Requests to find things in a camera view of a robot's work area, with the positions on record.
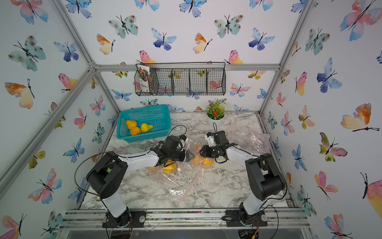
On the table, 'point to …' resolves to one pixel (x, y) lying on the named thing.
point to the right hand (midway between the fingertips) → (202, 151)
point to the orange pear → (131, 124)
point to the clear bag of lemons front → (177, 178)
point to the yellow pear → (135, 130)
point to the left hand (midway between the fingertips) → (194, 155)
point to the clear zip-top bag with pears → (255, 142)
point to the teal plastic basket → (158, 116)
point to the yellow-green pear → (145, 127)
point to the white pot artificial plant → (215, 114)
